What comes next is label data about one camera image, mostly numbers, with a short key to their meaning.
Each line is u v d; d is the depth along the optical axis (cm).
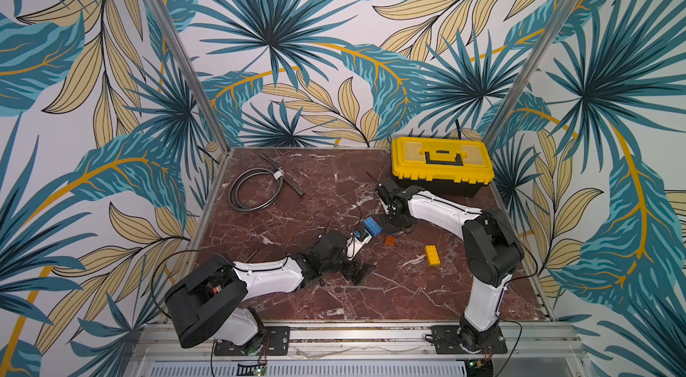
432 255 89
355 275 74
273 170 110
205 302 43
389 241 92
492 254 49
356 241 72
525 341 77
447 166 95
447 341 72
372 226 90
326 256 66
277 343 73
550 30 82
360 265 74
